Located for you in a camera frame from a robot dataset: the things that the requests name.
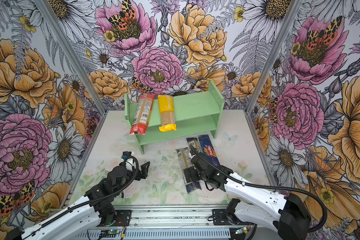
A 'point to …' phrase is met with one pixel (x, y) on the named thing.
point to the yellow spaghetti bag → (166, 109)
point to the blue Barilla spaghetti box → (208, 149)
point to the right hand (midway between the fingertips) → (193, 174)
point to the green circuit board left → (109, 233)
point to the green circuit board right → (240, 230)
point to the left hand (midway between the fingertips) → (141, 165)
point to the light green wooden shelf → (194, 114)
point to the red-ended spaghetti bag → (142, 114)
